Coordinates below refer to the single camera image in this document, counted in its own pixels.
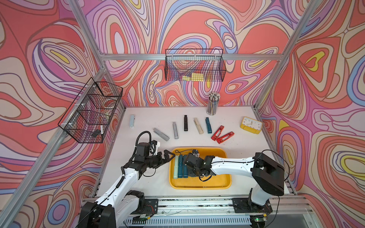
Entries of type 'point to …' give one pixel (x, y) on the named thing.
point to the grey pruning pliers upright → (175, 130)
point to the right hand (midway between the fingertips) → (192, 175)
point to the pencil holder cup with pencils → (213, 104)
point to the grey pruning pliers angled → (160, 134)
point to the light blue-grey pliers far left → (131, 121)
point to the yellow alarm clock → (251, 125)
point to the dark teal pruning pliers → (180, 166)
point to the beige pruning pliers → (198, 126)
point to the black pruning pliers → (186, 123)
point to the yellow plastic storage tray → (210, 182)
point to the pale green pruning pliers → (175, 175)
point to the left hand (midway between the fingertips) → (171, 158)
